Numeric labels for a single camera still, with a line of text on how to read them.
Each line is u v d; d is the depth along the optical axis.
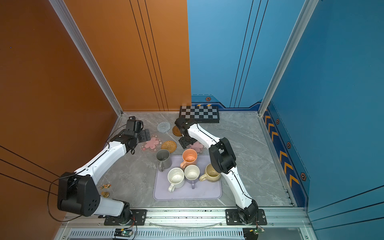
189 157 0.93
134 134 0.67
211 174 0.81
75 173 0.44
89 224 0.73
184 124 0.81
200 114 1.16
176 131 1.08
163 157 0.89
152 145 1.00
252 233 0.69
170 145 1.00
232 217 0.72
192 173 0.87
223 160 0.59
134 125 0.67
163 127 1.12
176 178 0.85
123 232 0.71
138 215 0.74
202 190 0.81
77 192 0.42
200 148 0.99
